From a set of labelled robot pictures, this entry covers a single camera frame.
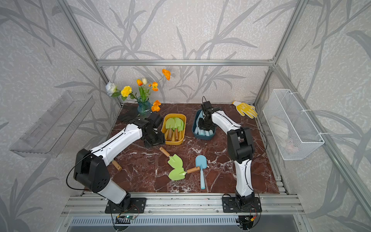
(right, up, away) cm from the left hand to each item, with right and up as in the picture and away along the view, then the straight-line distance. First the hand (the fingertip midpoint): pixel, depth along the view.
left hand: (161, 143), depth 84 cm
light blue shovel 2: (+24, +6, +12) cm, 27 cm away
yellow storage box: (+10, +8, +18) cm, 22 cm away
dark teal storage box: (+22, +18, +19) cm, 34 cm away
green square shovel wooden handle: (+10, -18, +1) cm, 21 cm away
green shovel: (+7, -12, +7) cm, 16 cm away
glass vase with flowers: (-15, +24, +16) cm, 33 cm away
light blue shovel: (+24, -12, +5) cm, 27 cm away
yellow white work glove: (+61, +22, +33) cm, 73 cm away
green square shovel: (+6, +9, +18) cm, 21 cm away
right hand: (+24, +9, +14) cm, 29 cm away
